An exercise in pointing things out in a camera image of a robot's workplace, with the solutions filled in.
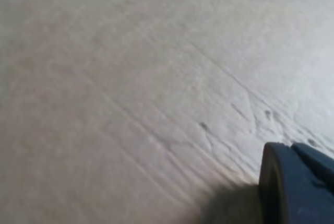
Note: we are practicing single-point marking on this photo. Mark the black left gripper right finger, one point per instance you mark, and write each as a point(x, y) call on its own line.
point(319, 163)

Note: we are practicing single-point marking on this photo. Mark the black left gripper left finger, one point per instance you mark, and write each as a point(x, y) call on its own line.
point(289, 191)

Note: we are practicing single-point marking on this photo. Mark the brown cardboard shoebox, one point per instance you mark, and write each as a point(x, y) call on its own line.
point(156, 111)

